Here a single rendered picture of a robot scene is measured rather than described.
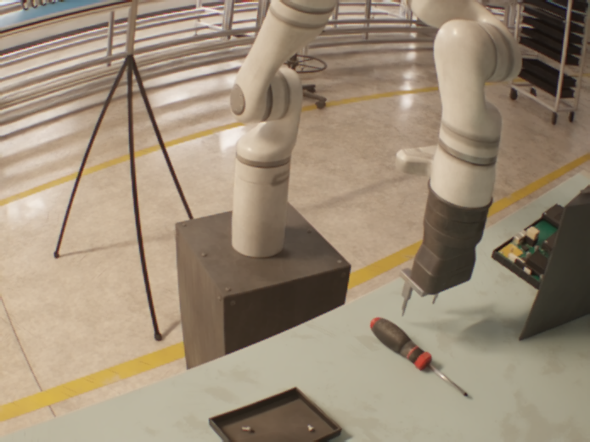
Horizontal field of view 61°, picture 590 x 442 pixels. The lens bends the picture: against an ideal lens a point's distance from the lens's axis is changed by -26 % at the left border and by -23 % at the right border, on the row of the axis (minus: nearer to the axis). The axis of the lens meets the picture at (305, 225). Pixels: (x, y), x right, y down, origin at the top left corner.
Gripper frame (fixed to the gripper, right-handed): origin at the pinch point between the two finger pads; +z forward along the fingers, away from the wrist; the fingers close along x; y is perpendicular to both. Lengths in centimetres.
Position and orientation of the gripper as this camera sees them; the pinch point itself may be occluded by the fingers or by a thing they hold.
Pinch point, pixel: (418, 309)
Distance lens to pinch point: 77.6
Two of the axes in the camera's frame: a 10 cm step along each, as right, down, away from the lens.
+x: 8.7, -1.9, 4.6
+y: 4.9, 5.0, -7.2
